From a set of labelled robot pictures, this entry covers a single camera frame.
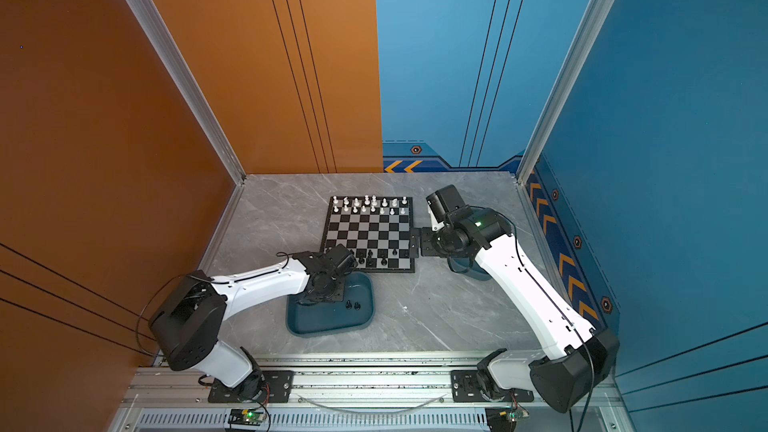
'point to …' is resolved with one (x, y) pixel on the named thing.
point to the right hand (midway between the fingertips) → (422, 246)
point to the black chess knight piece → (348, 305)
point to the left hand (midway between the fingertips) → (337, 292)
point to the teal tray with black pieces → (355, 310)
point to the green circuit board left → (248, 416)
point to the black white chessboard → (377, 229)
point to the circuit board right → (504, 419)
